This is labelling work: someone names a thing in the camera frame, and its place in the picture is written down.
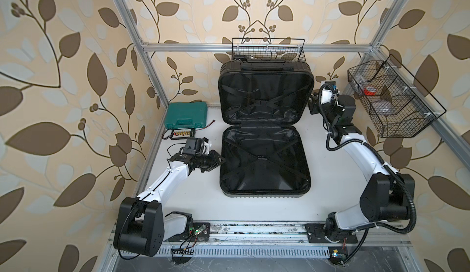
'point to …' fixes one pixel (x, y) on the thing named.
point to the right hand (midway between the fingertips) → (311, 93)
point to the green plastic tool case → (186, 115)
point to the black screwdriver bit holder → (182, 133)
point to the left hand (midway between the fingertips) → (221, 159)
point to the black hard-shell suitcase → (264, 105)
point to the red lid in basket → (369, 90)
